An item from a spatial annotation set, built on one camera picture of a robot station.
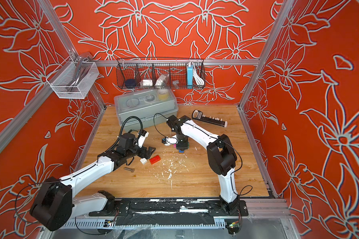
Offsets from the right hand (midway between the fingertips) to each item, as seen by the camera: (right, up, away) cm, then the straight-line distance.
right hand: (180, 143), depth 89 cm
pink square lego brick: (-3, 0, -8) cm, 8 cm away
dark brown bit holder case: (+14, +18, +23) cm, 32 cm away
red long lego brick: (-16, -10, -1) cm, 19 cm away
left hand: (-18, 0, -3) cm, 19 cm away
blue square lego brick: (+1, -5, +2) cm, 6 cm away
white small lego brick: (-22, -10, -1) cm, 24 cm away
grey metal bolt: (-28, -15, -4) cm, 32 cm away
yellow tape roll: (-12, +33, +15) cm, 38 cm away
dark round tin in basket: (-33, +39, +8) cm, 52 cm away
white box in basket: (-20, +37, -2) cm, 42 cm away
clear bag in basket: (-11, +38, +1) cm, 39 cm away
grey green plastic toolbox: (-17, +23, +4) cm, 29 cm away
